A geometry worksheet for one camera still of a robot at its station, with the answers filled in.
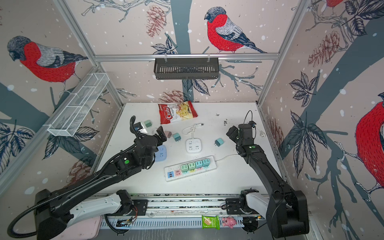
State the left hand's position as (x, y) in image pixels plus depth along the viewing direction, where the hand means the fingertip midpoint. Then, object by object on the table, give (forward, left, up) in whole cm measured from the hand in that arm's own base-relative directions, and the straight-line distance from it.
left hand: (154, 130), depth 73 cm
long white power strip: (-12, -8, -24) cm, 28 cm away
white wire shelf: (+6, +42, +4) cm, 43 cm away
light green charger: (-10, -18, -20) cm, 29 cm away
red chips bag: (+32, -4, -22) cm, 39 cm away
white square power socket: (+5, -19, -24) cm, 32 cm away
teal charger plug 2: (-10, -22, -20) cm, 31 cm away
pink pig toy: (-35, -36, -24) cm, 55 cm away
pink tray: (-37, +30, -25) cm, 54 cm away
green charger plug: (-12, -14, -19) cm, 27 cm away
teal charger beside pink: (+11, -8, -24) cm, 28 cm away
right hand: (+6, -43, -11) cm, 44 cm away
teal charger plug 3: (+7, -36, -24) cm, 44 cm away
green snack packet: (-35, -27, -25) cm, 51 cm away
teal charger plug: (-9, -26, -19) cm, 34 cm away
